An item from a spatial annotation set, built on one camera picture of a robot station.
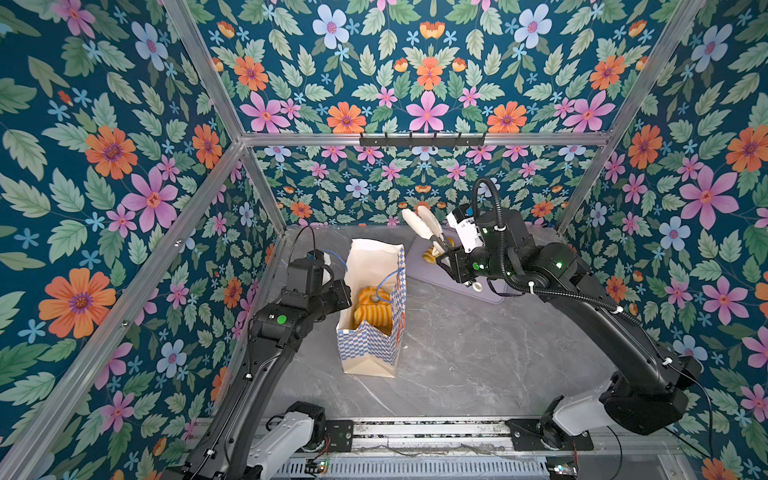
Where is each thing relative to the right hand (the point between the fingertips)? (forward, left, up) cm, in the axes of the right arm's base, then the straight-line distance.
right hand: (443, 254), depth 65 cm
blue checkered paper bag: (-11, +17, -19) cm, 28 cm away
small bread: (0, +3, -1) cm, 3 cm away
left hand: (-2, +21, -9) cm, 22 cm away
